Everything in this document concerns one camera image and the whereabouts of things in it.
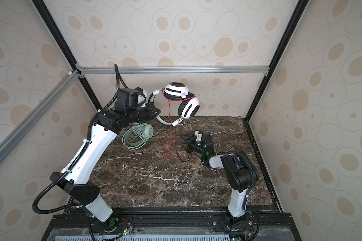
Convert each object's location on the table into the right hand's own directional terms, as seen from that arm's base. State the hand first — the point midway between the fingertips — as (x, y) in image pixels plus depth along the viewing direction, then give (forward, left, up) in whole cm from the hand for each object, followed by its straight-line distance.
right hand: (179, 138), depth 88 cm
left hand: (-3, +5, +26) cm, 27 cm away
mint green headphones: (+13, +23, -7) cm, 27 cm away
